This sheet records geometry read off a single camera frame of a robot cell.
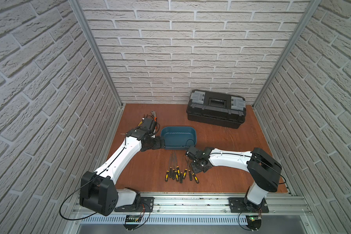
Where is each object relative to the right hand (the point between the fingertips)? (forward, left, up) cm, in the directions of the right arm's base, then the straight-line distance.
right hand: (197, 168), depth 87 cm
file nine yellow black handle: (-7, +2, +1) cm, 7 cm away
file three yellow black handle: (-1, +15, +1) cm, 15 cm away
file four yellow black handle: (-2, +13, +2) cm, 14 cm away
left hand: (+11, +22, +14) cm, 28 cm away
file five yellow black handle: (-1, +12, +1) cm, 12 cm away
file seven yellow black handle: (-4, +8, +2) cm, 9 cm away
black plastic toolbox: (+33, -16, +17) cm, 40 cm away
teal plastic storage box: (+23, +10, -1) cm, 25 cm away
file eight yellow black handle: (-4, +5, +1) cm, 7 cm away
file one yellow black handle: (-4, +19, +1) cm, 19 cm away
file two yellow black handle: (0, +17, +1) cm, 17 cm away
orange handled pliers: (+45, +29, +2) cm, 54 cm away
